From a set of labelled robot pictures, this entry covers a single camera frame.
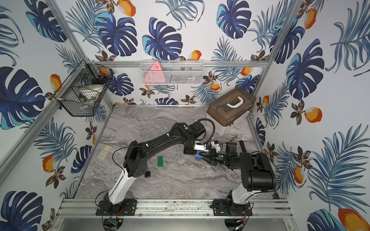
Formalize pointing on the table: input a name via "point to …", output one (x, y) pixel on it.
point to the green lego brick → (160, 161)
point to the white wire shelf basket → (172, 71)
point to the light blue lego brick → (198, 157)
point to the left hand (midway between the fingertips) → (193, 147)
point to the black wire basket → (69, 96)
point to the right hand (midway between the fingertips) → (201, 156)
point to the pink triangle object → (155, 75)
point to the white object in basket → (92, 92)
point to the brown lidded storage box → (228, 108)
